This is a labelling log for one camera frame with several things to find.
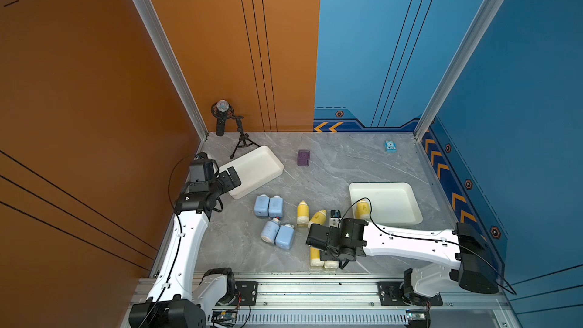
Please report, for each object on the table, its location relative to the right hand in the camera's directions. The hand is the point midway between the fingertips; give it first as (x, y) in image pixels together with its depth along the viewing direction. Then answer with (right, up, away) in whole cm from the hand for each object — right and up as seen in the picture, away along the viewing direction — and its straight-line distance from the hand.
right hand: (328, 255), depth 74 cm
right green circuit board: (+27, -17, -4) cm, 32 cm away
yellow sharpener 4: (+1, -1, -3) cm, 4 cm away
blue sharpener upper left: (-24, +14, +13) cm, 30 cm away
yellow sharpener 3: (+14, +13, +9) cm, 21 cm away
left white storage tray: (-31, +27, +33) cm, 53 cm away
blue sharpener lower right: (-14, +4, +5) cm, 16 cm away
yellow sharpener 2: (-2, +10, +8) cm, 13 cm away
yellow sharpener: (-8, +11, +10) cm, 17 cm away
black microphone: (-43, +52, +23) cm, 72 cm away
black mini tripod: (-36, +40, +35) cm, 64 cm away
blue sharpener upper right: (-18, +13, +12) cm, 26 cm away
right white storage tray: (+30, +12, +22) cm, 39 cm away
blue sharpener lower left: (-20, +7, +5) cm, 21 cm away
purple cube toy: (-8, +31, +32) cm, 45 cm away
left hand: (-36, +26, +6) cm, 45 cm away
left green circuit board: (-33, -19, -2) cm, 38 cm away
